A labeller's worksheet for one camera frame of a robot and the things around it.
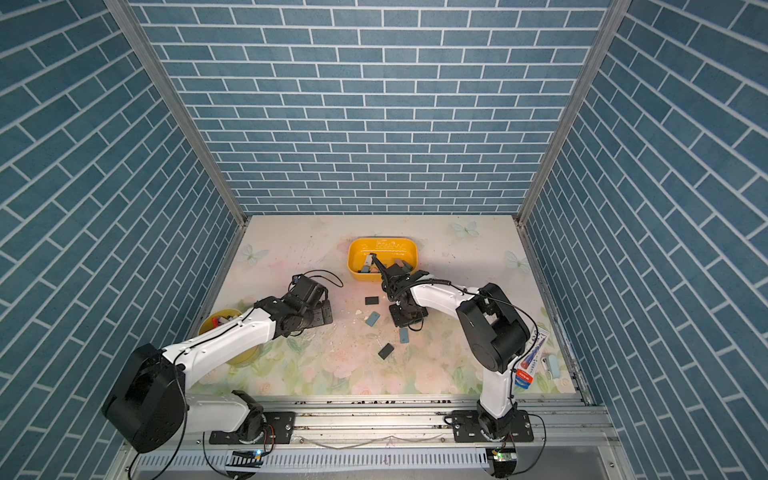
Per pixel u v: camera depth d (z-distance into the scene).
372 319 0.94
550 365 0.81
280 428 0.73
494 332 0.49
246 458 0.72
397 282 0.75
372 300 0.98
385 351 0.87
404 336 0.90
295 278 0.79
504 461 0.73
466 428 0.74
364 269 1.04
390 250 1.12
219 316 0.79
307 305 0.68
